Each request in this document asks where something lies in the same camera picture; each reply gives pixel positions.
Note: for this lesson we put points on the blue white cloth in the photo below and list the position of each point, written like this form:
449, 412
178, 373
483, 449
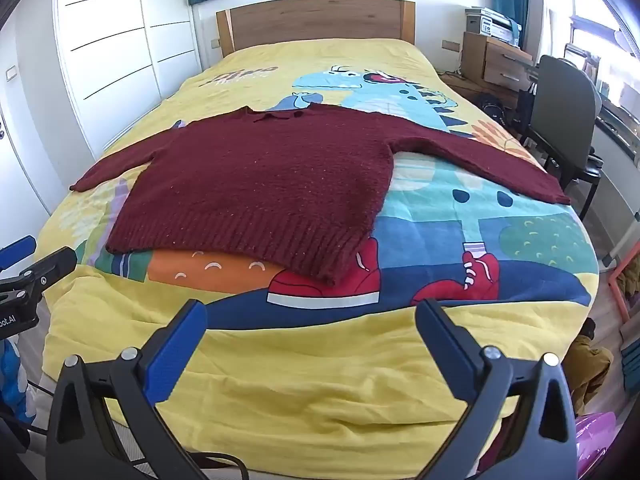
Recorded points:
10, 375

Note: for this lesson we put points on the maroon knitted sweater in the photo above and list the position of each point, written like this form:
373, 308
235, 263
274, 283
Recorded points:
260, 185

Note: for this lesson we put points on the teal cloth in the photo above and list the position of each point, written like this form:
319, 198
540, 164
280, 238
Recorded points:
632, 360

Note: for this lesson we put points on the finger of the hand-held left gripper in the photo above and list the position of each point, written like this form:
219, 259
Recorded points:
17, 252
55, 265

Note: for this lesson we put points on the black chair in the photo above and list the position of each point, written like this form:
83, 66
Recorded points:
560, 105

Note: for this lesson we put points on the white printer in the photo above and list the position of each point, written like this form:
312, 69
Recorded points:
492, 22

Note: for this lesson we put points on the pink plastic bag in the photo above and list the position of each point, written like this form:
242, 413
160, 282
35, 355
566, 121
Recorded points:
597, 440

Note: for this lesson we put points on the wide wall socket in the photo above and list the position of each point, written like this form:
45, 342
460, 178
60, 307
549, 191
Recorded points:
451, 45

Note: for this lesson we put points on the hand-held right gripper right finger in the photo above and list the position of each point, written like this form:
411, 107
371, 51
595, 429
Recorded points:
450, 355

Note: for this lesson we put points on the window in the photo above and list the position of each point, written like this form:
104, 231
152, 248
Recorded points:
600, 35

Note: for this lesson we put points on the white wall switch plate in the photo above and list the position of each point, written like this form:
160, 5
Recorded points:
10, 74

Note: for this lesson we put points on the yellow dinosaur printed blanket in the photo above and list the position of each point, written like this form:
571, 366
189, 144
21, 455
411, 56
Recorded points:
350, 385

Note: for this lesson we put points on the wooden headboard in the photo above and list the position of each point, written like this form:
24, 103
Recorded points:
320, 20

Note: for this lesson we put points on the brown cloth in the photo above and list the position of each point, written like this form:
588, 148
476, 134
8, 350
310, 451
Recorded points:
592, 365

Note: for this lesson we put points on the white wardrobe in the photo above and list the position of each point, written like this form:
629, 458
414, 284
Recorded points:
110, 35

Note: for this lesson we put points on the orange frame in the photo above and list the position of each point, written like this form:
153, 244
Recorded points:
616, 285

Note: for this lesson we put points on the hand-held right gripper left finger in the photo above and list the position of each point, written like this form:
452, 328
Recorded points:
175, 355

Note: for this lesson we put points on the wooden dresser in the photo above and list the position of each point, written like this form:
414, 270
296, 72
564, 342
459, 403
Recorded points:
492, 62

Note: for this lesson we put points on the black bag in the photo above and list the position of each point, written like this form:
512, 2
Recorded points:
492, 107

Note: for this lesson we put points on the white desk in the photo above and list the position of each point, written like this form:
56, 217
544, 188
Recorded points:
620, 160

